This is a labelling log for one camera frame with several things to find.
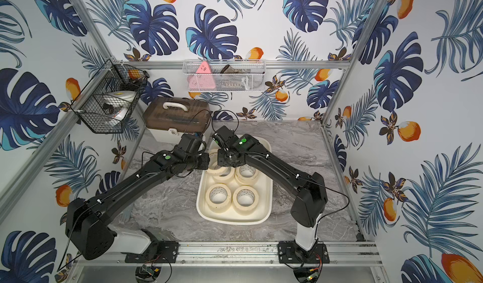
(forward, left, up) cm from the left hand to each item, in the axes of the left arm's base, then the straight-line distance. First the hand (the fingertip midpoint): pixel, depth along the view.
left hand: (208, 156), depth 80 cm
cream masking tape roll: (-7, -4, +7) cm, 11 cm away
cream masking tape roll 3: (+2, -17, -17) cm, 24 cm away
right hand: (0, -7, -1) cm, 7 cm away
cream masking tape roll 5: (-17, -16, -15) cm, 27 cm away
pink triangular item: (+33, +7, +15) cm, 37 cm away
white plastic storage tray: (-2, -26, -19) cm, 32 cm away
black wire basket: (+10, +48, +16) cm, 52 cm away
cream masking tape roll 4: (-11, -4, -19) cm, 22 cm away
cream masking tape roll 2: (-5, -7, -5) cm, 10 cm away
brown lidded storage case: (+21, +25, 0) cm, 33 cm away
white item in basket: (+16, +41, +13) cm, 46 cm away
